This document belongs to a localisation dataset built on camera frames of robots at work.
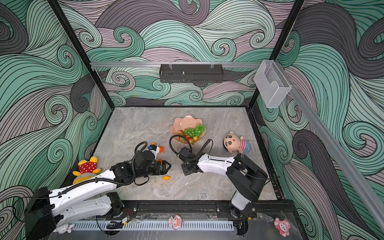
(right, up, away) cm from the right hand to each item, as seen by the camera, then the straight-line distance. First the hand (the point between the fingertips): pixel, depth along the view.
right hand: (186, 169), depth 87 cm
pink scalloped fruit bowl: (+1, +28, +17) cm, 33 cm away
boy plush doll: (+29, +16, +2) cm, 33 cm away
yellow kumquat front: (-12, -3, -4) cm, 13 cm away
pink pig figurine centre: (-5, -17, -20) cm, 27 cm away
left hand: (-10, +6, -11) cm, 16 cm away
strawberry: (+6, +18, +7) cm, 20 cm away
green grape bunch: (+5, +21, +11) cm, 24 cm away
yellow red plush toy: (-55, +2, -6) cm, 55 cm away
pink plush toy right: (+44, -18, -22) cm, 52 cm away
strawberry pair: (+1, +18, +8) cm, 20 cm away
